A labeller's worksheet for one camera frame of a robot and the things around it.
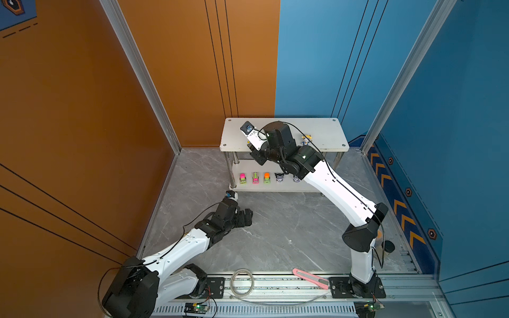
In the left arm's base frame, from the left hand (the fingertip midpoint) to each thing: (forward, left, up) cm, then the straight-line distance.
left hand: (245, 210), depth 86 cm
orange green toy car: (+17, -9, +1) cm, 19 cm away
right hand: (+13, -4, +30) cm, 33 cm away
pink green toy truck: (+17, +3, +1) cm, 17 cm away
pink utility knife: (-26, -30, -7) cm, 40 cm away
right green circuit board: (-34, -45, -8) cm, 57 cm away
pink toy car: (+17, -4, +1) cm, 17 cm away
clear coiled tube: (-28, -4, -6) cm, 29 cm away
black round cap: (-15, -56, +1) cm, 58 cm away
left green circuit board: (-34, +17, -9) cm, 39 cm away
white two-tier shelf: (+19, +1, 0) cm, 19 cm away
